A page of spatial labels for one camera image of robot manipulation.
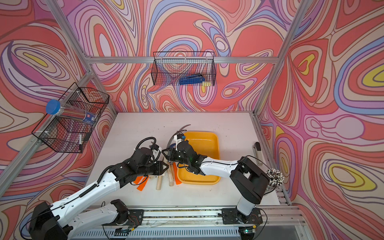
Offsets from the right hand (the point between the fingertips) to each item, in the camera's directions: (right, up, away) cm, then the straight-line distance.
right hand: (163, 156), depth 81 cm
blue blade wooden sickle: (+6, +7, -7) cm, 12 cm away
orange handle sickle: (+8, -15, +2) cm, 17 cm away
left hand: (+4, -5, -4) cm, 8 cm away
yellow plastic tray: (+25, +5, +17) cm, 31 cm away
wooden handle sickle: (+4, -11, +3) cm, 12 cm away
